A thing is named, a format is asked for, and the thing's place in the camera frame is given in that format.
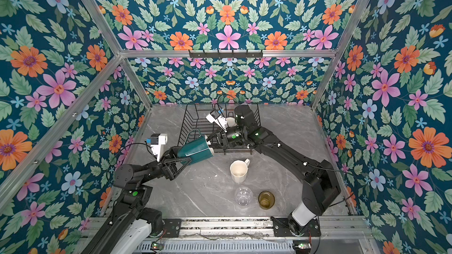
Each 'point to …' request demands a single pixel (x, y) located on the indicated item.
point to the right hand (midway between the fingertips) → (204, 143)
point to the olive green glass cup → (266, 200)
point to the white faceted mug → (238, 169)
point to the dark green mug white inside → (196, 150)
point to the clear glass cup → (243, 196)
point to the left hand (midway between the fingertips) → (191, 157)
